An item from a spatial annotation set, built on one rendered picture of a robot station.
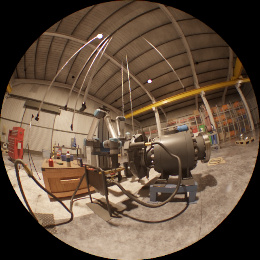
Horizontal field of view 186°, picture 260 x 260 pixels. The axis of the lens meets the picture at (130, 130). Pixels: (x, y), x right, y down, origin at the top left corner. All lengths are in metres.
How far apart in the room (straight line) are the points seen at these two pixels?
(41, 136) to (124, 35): 11.13
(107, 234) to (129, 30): 8.53
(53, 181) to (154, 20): 8.84
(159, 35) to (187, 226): 8.58
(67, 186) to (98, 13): 8.55
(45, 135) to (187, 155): 9.46
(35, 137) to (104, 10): 11.43
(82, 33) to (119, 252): 8.95
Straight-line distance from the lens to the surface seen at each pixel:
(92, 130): 1.39
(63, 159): 1.94
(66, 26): 8.60
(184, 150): 0.98
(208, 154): 1.13
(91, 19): 8.07
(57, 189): 1.32
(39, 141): 9.30
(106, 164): 1.96
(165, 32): 8.21
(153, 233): 0.83
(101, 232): 0.87
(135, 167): 1.10
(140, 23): 7.84
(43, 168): 1.21
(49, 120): 9.50
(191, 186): 1.00
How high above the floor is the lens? 0.72
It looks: 14 degrees up
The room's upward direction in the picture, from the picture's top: 4 degrees counter-clockwise
